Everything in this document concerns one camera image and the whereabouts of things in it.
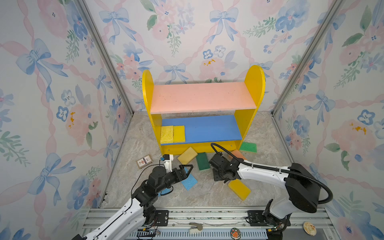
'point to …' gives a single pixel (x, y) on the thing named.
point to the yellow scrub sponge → (179, 133)
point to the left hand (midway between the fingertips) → (189, 168)
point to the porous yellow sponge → (166, 136)
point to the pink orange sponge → (238, 154)
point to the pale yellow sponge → (187, 157)
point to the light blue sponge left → (166, 190)
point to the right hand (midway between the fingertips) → (216, 174)
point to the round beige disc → (310, 229)
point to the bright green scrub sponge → (249, 147)
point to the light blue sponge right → (190, 182)
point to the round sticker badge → (235, 233)
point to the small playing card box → (144, 161)
